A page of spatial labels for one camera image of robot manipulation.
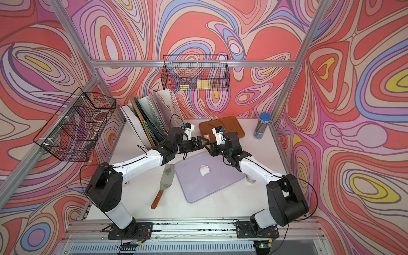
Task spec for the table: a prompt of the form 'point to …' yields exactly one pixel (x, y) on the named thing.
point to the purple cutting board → (196, 186)
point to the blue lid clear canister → (264, 119)
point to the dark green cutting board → (159, 135)
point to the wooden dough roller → (207, 136)
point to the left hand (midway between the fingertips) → (207, 143)
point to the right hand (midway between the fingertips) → (207, 148)
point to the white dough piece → (204, 169)
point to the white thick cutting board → (136, 126)
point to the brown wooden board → (142, 121)
